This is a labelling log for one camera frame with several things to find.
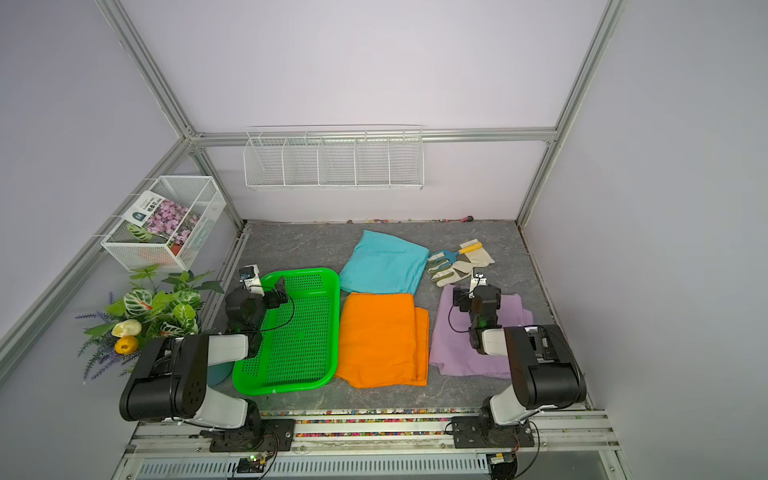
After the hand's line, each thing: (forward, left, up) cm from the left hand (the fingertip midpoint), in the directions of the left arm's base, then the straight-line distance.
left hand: (269, 280), depth 91 cm
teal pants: (+10, -35, -8) cm, 37 cm away
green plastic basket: (-16, -9, -9) cm, 21 cm away
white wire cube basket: (-4, +23, +22) cm, 32 cm away
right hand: (-4, -64, -3) cm, 65 cm away
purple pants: (-22, -52, +4) cm, 57 cm away
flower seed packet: (+4, +19, +24) cm, 31 cm away
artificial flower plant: (-21, +12, +23) cm, 33 cm away
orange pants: (-19, -34, -8) cm, 40 cm away
